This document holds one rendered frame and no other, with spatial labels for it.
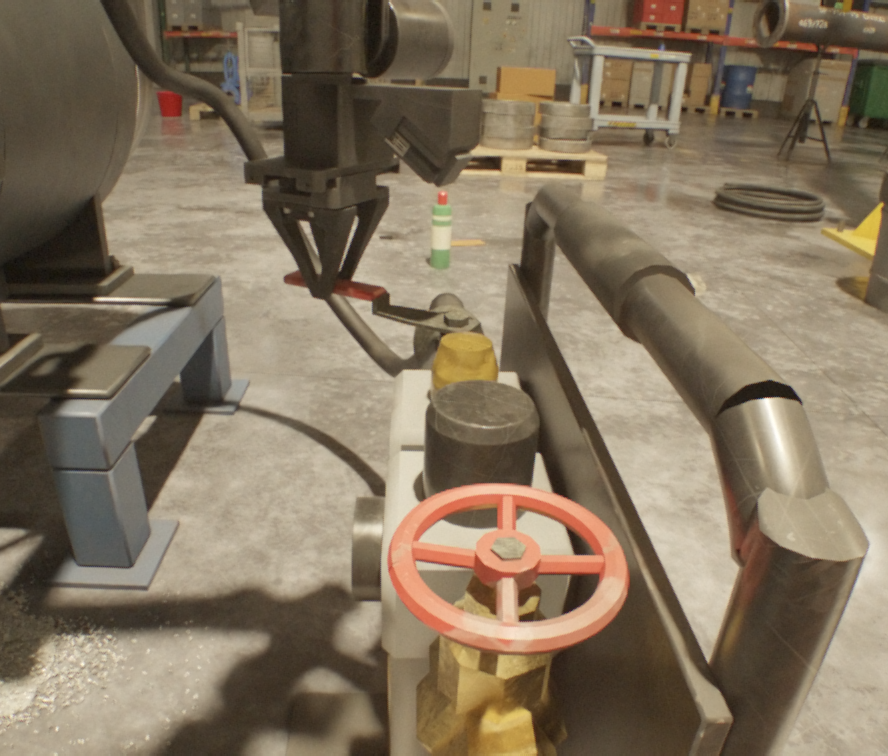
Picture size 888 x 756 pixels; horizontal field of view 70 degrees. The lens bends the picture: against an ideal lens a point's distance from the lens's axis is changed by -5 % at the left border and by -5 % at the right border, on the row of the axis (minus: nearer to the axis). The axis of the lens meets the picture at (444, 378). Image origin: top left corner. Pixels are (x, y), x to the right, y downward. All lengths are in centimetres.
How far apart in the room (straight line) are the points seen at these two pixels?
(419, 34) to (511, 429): 32
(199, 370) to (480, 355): 104
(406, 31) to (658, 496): 87
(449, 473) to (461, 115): 23
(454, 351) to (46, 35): 82
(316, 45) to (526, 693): 37
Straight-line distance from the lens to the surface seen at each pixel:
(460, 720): 24
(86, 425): 88
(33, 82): 100
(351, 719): 78
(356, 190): 46
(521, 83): 541
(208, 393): 137
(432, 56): 52
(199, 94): 104
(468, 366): 35
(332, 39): 45
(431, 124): 42
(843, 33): 736
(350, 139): 44
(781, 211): 381
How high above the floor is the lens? 64
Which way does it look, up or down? 26 degrees down
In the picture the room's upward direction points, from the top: 3 degrees clockwise
